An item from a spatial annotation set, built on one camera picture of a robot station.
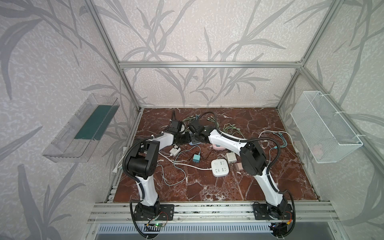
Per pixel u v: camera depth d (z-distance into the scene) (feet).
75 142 2.09
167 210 2.44
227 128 3.55
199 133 2.40
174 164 2.97
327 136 2.04
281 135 3.41
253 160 1.82
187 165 2.96
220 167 2.85
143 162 1.65
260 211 2.42
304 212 2.48
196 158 2.99
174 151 3.07
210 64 5.98
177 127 2.65
